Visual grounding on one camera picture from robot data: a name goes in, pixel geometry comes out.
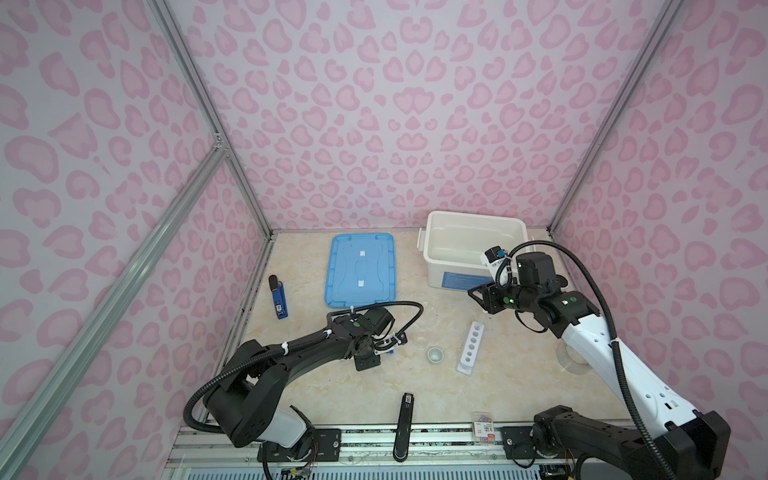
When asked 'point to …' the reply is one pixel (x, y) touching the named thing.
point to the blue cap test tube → (392, 351)
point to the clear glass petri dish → (429, 318)
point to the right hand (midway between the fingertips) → (476, 287)
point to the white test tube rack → (471, 349)
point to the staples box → (483, 425)
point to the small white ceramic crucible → (435, 355)
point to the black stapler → (401, 445)
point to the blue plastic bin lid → (360, 270)
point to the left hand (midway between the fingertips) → (370, 345)
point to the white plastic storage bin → (453, 243)
